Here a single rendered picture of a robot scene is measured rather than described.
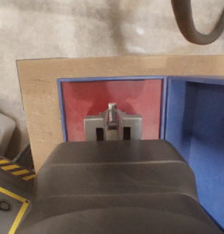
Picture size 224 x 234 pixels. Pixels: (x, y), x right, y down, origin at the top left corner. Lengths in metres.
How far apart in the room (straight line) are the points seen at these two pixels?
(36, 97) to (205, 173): 0.20
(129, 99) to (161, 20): 0.54
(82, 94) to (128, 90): 0.05
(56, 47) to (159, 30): 0.38
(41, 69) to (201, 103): 0.17
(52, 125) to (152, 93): 0.12
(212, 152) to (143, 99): 0.09
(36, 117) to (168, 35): 0.58
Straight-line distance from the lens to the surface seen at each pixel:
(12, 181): 0.48
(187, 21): 0.36
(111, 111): 0.16
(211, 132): 0.19
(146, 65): 0.18
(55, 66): 0.19
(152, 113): 0.19
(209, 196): 0.21
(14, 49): 0.75
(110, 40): 0.66
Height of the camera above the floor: 0.65
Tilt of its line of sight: 74 degrees down
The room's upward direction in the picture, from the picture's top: 179 degrees clockwise
